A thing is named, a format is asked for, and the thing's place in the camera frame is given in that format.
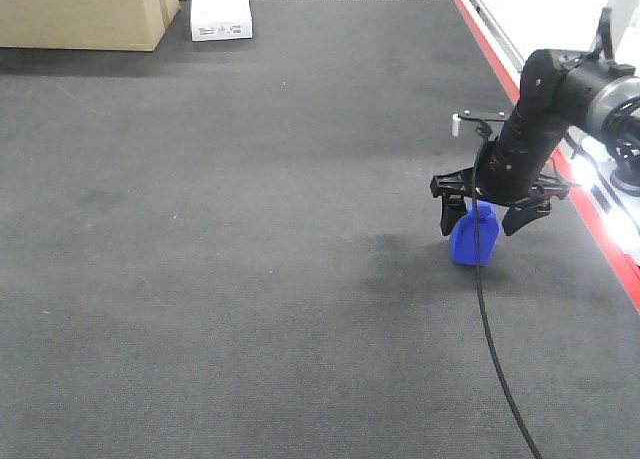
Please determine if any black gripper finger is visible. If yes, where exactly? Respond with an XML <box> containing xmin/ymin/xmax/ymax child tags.
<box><xmin>501</xmin><ymin>206</ymin><xmax>552</xmax><ymax>238</ymax></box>
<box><xmin>439</xmin><ymin>194</ymin><xmax>469</xmax><ymax>237</ymax></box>

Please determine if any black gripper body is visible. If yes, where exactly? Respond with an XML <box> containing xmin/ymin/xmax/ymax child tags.
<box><xmin>430</xmin><ymin>109</ymin><xmax>571</xmax><ymax>214</ymax></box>

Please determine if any blue plastic box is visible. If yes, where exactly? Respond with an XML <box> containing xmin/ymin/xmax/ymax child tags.
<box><xmin>449</xmin><ymin>201</ymin><xmax>501</xmax><ymax>267</ymax></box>

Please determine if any conveyor with dark grey belt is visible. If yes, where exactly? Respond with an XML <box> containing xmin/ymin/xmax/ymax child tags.
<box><xmin>0</xmin><ymin>0</ymin><xmax>640</xmax><ymax>459</ymax></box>

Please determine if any flat white carton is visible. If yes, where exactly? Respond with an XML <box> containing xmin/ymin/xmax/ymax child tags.
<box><xmin>190</xmin><ymin>0</ymin><xmax>254</xmax><ymax>42</ymax></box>

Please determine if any large brown cardboard box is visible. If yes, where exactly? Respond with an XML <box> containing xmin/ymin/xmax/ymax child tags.
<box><xmin>0</xmin><ymin>0</ymin><xmax>181</xmax><ymax>52</ymax></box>

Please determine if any black braided cable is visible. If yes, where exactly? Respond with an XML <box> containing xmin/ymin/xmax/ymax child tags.
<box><xmin>469</xmin><ymin>128</ymin><xmax>544</xmax><ymax>459</ymax></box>

